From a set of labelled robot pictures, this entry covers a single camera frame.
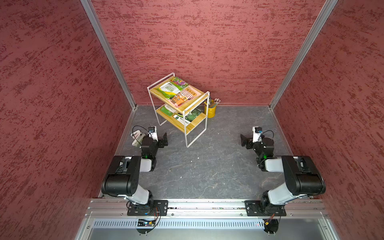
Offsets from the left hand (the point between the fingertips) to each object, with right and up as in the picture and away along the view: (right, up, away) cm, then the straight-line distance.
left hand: (159, 135), depth 94 cm
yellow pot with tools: (+36, +20, +12) cm, 43 cm away
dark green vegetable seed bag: (+20, +13, 0) cm, 23 cm away
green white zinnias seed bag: (+9, +27, -11) cm, 30 cm away
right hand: (+57, 0, 0) cm, 57 cm away
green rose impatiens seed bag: (+6, +16, +2) cm, 17 cm away
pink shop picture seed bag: (+19, +24, -14) cm, 33 cm away
